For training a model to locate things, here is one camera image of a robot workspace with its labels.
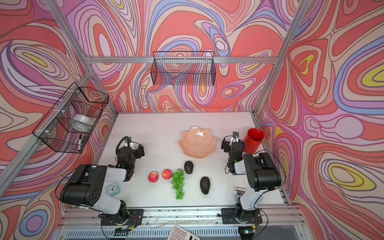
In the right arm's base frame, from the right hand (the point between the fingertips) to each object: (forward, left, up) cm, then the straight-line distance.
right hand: (232, 141), depth 97 cm
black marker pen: (-13, +81, +21) cm, 85 cm away
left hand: (-2, +63, +3) cm, 63 cm away
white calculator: (-48, +34, -4) cm, 59 cm away
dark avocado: (-16, +29, -1) cm, 33 cm away
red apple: (-22, +49, 0) cm, 54 cm away
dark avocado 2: (-27, +20, -1) cm, 33 cm away
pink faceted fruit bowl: (+3, +23, -5) cm, 24 cm away
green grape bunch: (-26, +35, -1) cm, 43 cm away
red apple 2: (-21, +41, -1) cm, 46 cm away
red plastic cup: (-6, -9, +9) cm, 14 cm away
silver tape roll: (-6, +79, +29) cm, 85 cm away
